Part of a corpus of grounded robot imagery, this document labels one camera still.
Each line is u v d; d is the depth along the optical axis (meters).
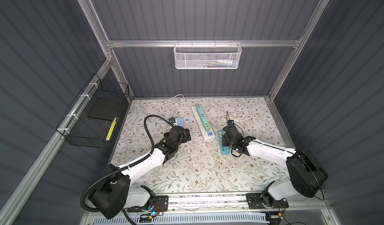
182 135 0.67
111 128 0.70
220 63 0.92
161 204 0.72
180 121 1.02
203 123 0.99
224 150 0.89
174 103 1.16
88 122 0.72
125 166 0.46
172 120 0.75
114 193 0.42
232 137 0.69
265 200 0.66
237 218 0.77
